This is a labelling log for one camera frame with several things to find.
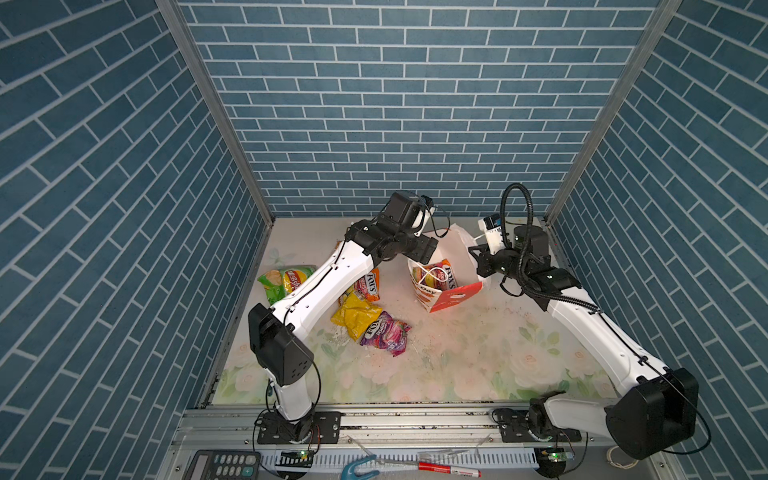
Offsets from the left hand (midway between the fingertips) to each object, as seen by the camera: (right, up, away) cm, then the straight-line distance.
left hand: (423, 240), depth 78 cm
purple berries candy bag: (-10, -27, +8) cm, 30 cm away
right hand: (+13, -1, +1) cm, 13 cm away
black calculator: (-46, -52, -11) cm, 70 cm away
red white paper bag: (+9, -2, +5) cm, 10 cm away
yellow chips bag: (-20, -22, +11) cm, 32 cm away
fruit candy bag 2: (-16, -15, +18) cm, 29 cm away
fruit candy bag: (+6, -12, +18) cm, 23 cm away
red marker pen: (+2, -53, -10) cm, 54 cm away
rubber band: (+44, -52, -10) cm, 69 cm away
